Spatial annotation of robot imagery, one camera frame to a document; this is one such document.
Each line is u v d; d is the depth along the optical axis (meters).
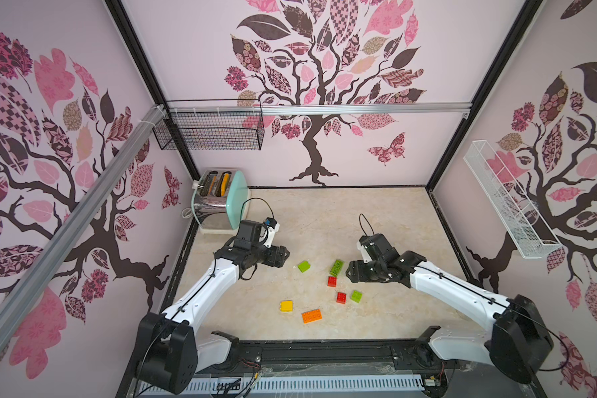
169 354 0.40
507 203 0.79
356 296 0.85
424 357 0.65
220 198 0.94
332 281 0.88
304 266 0.95
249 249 0.63
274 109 0.93
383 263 0.62
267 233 0.69
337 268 0.92
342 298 0.85
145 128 0.78
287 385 0.70
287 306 0.84
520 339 0.40
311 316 0.81
